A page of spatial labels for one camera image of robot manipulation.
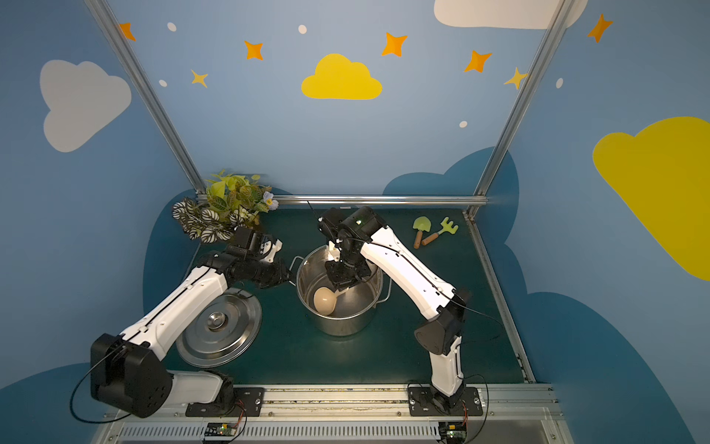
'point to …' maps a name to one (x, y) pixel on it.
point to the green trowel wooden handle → (421, 224)
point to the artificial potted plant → (226, 203)
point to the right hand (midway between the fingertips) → (343, 284)
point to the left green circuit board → (221, 429)
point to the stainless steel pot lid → (222, 331)
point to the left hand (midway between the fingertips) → (294, 273)
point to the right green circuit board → (453, 431)
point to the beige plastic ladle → (324, 299)
